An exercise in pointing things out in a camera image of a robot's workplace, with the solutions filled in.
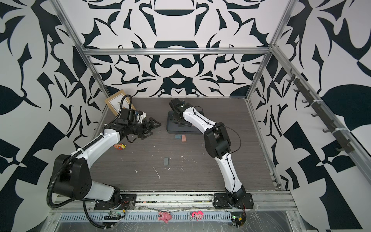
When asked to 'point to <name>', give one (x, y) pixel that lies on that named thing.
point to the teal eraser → (178, 136)
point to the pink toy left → (164, 216)
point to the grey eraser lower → (165, 161)
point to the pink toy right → (197, 215)
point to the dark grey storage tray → (174, 127)
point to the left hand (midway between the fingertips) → (156, 126)
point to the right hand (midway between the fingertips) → (177, 118)
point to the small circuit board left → (112, 216)
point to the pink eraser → (183, 138)
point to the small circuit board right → (236, 218)
